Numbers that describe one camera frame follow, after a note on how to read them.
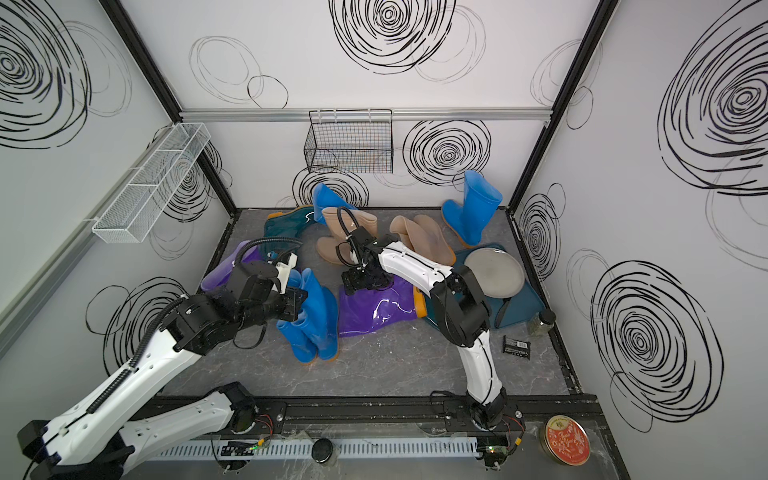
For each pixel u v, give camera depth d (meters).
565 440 0.68
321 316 0.71
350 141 1.24
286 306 0.60
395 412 0.75
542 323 0.82
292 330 0.63
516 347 0.85
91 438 0.38
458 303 0.52
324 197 0.94
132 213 0.73
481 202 0.89
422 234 0.92
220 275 0.69
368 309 0.88
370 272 0.77
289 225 1.08
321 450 0.61
